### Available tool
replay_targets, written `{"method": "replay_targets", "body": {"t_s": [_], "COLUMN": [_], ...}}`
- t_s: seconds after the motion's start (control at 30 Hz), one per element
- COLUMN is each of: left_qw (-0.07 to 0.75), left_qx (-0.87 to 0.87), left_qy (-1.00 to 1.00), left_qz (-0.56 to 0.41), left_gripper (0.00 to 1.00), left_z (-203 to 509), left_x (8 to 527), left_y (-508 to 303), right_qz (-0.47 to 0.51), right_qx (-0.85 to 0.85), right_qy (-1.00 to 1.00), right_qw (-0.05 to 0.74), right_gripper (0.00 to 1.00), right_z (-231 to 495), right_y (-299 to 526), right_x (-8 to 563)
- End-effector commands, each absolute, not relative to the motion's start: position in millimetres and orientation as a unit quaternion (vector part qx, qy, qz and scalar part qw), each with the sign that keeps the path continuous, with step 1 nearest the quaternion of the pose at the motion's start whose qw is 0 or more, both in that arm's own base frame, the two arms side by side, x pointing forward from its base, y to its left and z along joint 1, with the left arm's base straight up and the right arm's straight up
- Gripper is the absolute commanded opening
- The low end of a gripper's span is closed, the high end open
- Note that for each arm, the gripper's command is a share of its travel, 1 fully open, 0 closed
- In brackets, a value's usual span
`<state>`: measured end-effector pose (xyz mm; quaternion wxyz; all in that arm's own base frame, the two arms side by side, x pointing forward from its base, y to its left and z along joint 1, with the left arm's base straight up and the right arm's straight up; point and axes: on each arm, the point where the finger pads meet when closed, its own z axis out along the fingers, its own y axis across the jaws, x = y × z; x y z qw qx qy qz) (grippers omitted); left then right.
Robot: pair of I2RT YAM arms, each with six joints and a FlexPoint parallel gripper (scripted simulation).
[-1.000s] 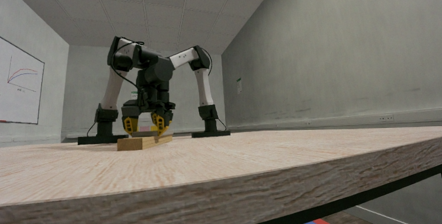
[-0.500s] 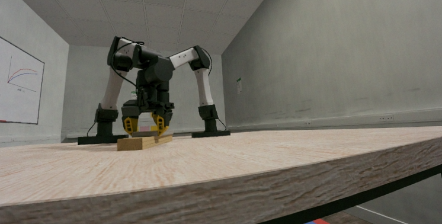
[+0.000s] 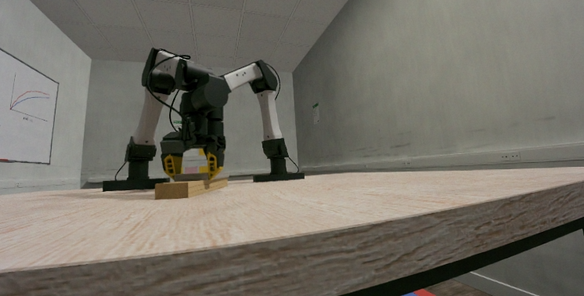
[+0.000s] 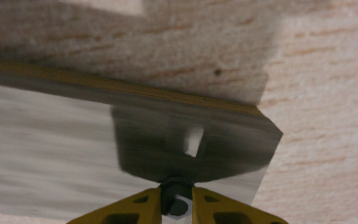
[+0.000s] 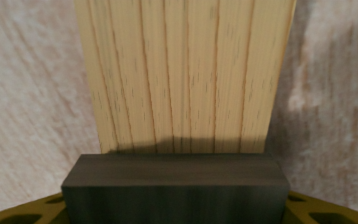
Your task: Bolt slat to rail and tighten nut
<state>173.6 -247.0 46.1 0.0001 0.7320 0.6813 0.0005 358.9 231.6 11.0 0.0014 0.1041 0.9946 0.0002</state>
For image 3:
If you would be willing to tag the light wooden beam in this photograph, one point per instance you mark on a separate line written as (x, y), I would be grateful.
(181, 190)

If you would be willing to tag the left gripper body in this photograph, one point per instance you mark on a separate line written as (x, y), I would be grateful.
(216, 128)

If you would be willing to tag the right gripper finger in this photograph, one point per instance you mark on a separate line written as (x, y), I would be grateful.
(212, 162)
(173, 166)

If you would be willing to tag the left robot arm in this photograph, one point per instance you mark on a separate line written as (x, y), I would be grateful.
(264, 86)

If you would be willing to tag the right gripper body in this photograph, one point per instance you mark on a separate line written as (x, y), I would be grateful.
(211, 141)

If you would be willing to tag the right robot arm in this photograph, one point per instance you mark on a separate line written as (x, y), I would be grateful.
(205, 93)

